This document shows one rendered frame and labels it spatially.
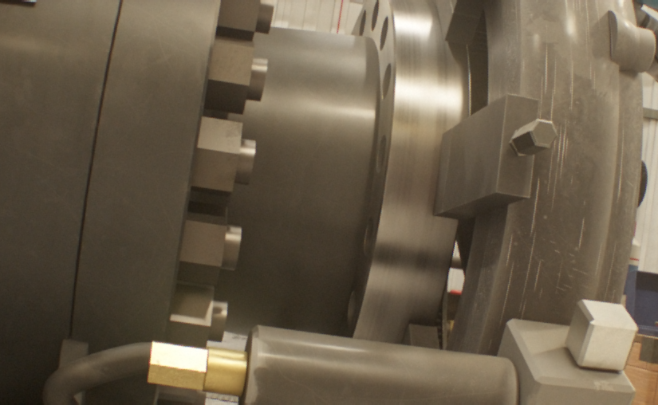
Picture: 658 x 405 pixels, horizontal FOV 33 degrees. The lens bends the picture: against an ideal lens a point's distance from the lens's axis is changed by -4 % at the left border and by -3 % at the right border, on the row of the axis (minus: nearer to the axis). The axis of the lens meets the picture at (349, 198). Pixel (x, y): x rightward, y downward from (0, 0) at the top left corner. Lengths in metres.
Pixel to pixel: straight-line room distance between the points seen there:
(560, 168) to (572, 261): 0.07
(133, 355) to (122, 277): 0.15
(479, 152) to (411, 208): 0.14
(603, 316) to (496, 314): 0.11
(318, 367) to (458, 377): 0.10
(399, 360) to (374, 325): 0.24
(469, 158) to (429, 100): 0.13
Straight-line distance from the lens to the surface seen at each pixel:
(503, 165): 0.86
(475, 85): 1.37
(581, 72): 0.94
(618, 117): 0.94
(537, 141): 0.81
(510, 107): 0.87
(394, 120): 1.04
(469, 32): 1.10
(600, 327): 0.84
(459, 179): 0.96
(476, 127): 0.93
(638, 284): 2.26
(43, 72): 0.96
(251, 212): 1.07
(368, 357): 0.82
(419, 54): 1.09
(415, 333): 1.05
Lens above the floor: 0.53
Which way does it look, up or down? 3 degrees up
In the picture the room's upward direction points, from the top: 8 degrees clockwise
